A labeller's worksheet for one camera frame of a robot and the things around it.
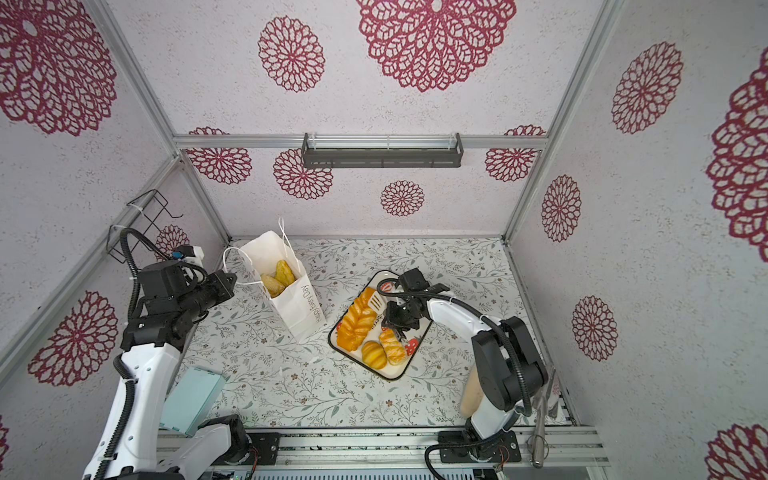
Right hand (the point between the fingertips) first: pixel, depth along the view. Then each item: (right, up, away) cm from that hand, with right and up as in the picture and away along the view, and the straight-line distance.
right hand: (384, 319), depth 88 cm
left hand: (-37, +12, -14) cm, 41 cm away
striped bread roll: (-32, +13, +6) cm, 35 cm away
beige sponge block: (+24, -18, -9) cm, 31 cm away
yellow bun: (-3, -10, -3) cm, 10 cm away
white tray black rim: (+5, -9, -2) cm, 11 cm away
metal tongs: (-2, +4, +5) cm, 7 cm away
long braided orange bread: (-8, -2, +5) cm, 10 cm away
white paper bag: (-23, +6, -9) cm, 26 cm away
